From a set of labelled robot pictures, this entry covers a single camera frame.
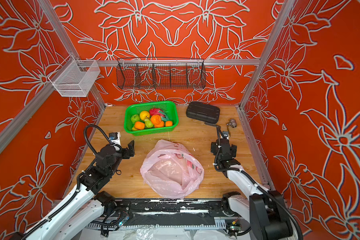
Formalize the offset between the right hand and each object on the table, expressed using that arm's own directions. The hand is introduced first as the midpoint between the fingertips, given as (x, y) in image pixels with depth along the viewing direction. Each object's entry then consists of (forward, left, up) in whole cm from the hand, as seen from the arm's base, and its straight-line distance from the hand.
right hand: (221, 142), depth 87 cm
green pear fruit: (+18, +47, -3) cm, 50 cm away
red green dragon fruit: (+28, +40, -1) cm, 49 cm away
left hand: (-5, +54, +12) cm, 55 cm away
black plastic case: (+27, +6, -3) cm, 28 cm away
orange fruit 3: (+16, +53, -3) cm, 55 cm away
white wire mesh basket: (+34, +91, +24) cm, 100 cm away
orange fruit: (+17, +41, +1) cm, 44 cm away
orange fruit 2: (+17, +39, -3) cm, 42 cm away
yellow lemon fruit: (+26, +51, -3) cm, 57 cm away
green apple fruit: (+22, +57, -2) cm, 61 cm away
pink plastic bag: (-13, +30, -9) cm, 34 cm away
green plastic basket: (+31, +32, -7) cm, 46 cm away
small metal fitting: (+20, -13, -7) cm, 24 cm away
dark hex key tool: (+20, +3, -8) cm, 22 cm away
